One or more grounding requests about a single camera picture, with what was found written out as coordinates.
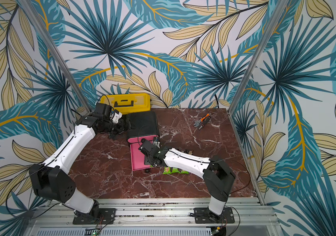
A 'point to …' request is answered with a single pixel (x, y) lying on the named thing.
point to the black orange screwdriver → (204, 122)
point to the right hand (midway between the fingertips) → (150, 159)
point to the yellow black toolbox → (126, 103)
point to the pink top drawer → (141, 139)
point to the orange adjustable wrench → (197, 124)
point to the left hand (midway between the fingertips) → (130, 132)
